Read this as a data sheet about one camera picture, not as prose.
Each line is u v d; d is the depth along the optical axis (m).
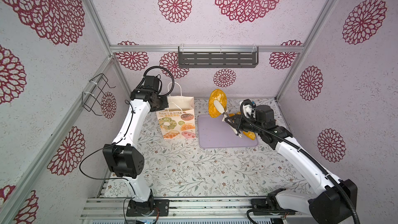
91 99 0.76
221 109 0.78
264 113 0.57
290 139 0.52
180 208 0.75
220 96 0.83
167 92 0.71
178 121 0.87
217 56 0.92
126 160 0.46
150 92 0.57
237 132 0.69
